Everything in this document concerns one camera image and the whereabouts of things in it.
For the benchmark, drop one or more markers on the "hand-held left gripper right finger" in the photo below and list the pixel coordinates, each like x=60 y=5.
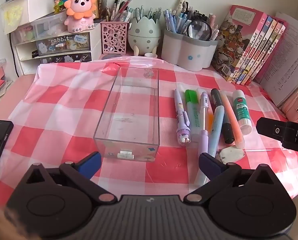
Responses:
x=210 y=165

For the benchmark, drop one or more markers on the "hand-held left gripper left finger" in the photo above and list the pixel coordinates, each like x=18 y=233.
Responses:
x=90 y=163

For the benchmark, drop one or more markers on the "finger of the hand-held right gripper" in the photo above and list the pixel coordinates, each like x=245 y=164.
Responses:
x=289 y=135

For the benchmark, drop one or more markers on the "light blue pen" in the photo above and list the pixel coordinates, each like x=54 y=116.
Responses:
x=215 y=130

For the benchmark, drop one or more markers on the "orange highlighter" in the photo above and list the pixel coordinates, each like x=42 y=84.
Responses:
x=235 y=125

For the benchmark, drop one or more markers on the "black whiteboard marker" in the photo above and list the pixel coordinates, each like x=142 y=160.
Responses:
x=222 y=115

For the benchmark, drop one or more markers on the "white green glue stick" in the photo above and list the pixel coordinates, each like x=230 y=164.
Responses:
x=242 y=110

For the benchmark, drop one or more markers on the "purple cartoon pen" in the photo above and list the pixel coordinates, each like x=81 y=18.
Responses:
x=181 y=115

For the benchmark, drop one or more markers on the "clear plastic organizer box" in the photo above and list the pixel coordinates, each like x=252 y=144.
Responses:
x=128 y=120

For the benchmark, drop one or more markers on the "lavender mechanical pencil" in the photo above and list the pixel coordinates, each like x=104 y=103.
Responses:
x=204 y=105

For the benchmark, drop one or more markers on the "green highlighter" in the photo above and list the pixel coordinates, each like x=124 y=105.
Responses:
x=192 y=105

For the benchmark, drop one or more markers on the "white eraser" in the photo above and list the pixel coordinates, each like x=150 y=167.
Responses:
x=230 y=154

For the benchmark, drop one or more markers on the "pink pencil case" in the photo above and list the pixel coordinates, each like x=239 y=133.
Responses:
x=296 y=102

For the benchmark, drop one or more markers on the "red white checked tablecloth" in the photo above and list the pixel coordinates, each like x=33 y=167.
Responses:
x=63 y=105

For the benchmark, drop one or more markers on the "stack of printed papers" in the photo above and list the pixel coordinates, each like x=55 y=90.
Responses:
x=289 y=55

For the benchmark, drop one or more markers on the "red striped spine comic book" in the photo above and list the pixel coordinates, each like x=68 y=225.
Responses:
x=267 y=52

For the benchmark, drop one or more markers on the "yellow spine comic book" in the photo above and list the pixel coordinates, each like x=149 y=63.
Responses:
x=263 y=50

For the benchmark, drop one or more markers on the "blue spine comic book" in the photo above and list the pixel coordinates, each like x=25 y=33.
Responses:
x=258 y=45

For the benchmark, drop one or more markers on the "white flower-shaped pen holder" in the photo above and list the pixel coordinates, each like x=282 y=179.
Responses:
x=189 y=55

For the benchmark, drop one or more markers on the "pink spine comic book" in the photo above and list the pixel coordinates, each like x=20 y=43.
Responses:
x=229 y=37

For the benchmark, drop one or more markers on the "white drawer organizer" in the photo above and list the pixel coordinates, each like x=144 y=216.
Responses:
x=96 y=42

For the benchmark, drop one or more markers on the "pink perforated pen holder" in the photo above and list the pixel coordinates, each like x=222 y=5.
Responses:
x=113 y=37

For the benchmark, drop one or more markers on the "black magnifying glass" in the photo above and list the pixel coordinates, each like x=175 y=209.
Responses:
x=200 y=30

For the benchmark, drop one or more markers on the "green egg-shaped pen holder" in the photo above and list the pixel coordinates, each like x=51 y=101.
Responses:
x=144 y=35

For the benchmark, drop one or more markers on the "clear lidded storage box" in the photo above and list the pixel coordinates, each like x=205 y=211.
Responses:
x=48 y=22

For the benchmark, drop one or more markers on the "bunch of red black pens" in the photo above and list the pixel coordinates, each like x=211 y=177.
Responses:
x=118 y=10

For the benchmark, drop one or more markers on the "pink lion toy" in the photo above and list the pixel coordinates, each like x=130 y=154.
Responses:
x=80 y=7

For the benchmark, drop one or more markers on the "glass vase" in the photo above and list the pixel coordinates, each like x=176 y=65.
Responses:
x=102 y=5

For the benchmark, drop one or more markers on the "bunch of grey pens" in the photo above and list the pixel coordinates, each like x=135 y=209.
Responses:
x=149 y=13

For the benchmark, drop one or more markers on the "small colourful toy figure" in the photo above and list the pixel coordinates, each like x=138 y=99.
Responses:
x=58 y=2

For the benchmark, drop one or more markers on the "yellow plastic bag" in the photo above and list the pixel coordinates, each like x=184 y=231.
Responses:
x=11 y=15

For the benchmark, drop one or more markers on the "white cardboard box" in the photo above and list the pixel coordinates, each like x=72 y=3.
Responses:
x=38 y=2

